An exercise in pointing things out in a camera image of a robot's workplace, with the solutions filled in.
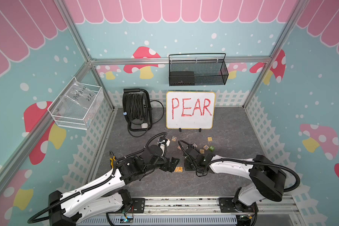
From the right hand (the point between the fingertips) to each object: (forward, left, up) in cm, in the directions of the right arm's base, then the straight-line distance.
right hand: (185, 165), depth 87 cm
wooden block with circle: (+14, -8, -1) cm, 16 cm away
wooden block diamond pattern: (+12, -15, -1) cm, 19 cm away
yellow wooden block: (+10, -12, -1) cm, 16 cm away
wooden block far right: (+19, -19, -1) cm, 27 cm away
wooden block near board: (+20, +7, 0) cm, 21 cm away
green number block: (+11, -18, 0) cm, 22 cm away
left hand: (-4, +8, +16) cm, 19 cm away
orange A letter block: (-3, +3, 0) cm, 4 cm away
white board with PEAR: (+35, -5, +13) cm, 38 cm away
